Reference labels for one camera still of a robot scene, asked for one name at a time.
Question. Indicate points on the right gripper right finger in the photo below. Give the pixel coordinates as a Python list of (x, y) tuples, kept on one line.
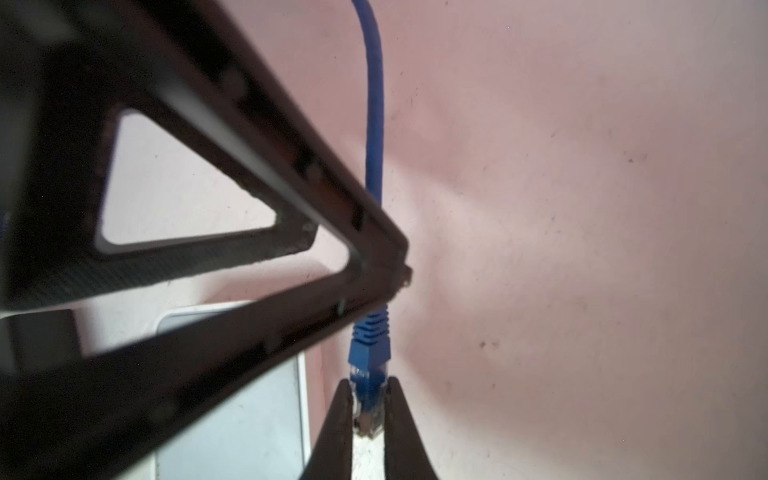
[(405, 457)]

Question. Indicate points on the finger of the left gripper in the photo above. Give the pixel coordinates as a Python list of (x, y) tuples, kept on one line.
[(93, 418), (146, 141)]

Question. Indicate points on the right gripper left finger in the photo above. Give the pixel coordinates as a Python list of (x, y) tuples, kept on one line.
[(331, 459)]

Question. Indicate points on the white small network switch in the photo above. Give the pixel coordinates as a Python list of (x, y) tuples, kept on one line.
[(260, 432)]

